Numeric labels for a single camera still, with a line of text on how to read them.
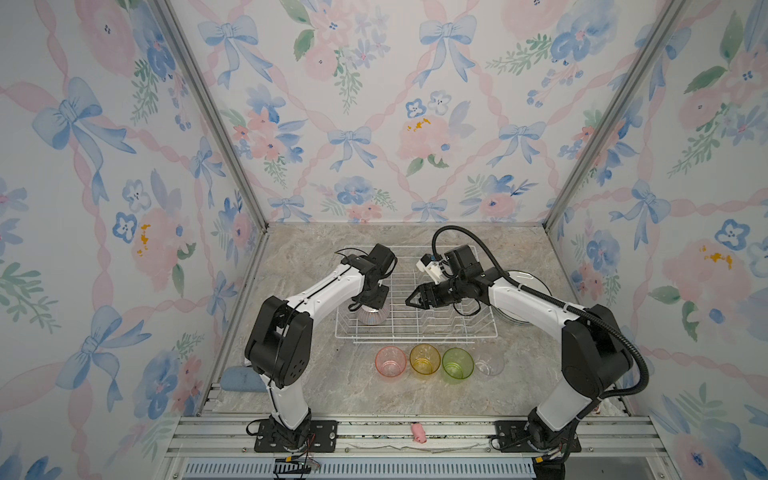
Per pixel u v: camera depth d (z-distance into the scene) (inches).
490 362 32.0
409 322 37.1
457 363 33.2
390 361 33.7
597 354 18.0
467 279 27.4
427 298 29.8
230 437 29.6
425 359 33.5
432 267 31.5
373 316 35.1
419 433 28.8
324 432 29.3
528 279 38.3
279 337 19.8
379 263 28.2
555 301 20.4
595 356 18.2
